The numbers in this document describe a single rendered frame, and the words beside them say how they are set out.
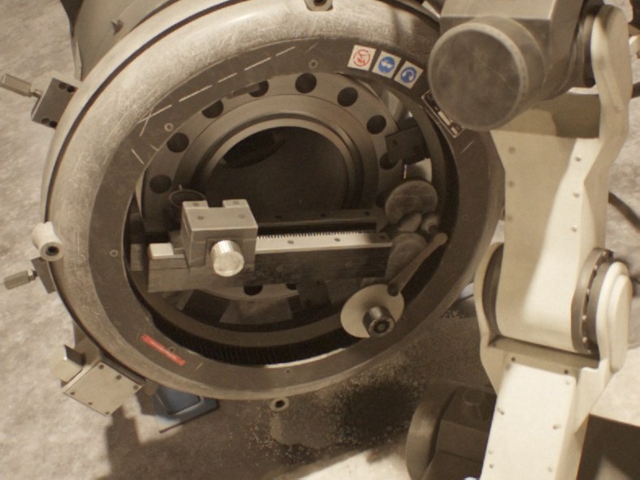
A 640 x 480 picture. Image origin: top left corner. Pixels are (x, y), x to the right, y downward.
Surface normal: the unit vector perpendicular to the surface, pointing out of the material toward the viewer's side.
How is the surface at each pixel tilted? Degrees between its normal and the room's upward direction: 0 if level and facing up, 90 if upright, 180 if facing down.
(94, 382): 90
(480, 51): 70
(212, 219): 25
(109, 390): 90
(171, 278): 90
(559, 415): 41
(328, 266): 90
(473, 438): 45
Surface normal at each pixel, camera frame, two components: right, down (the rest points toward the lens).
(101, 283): 0.29, 0.53
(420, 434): -0.50, -0.21
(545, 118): -0.27, -0.76
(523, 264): -0.57, 0.00
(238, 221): 0.13, -0.85
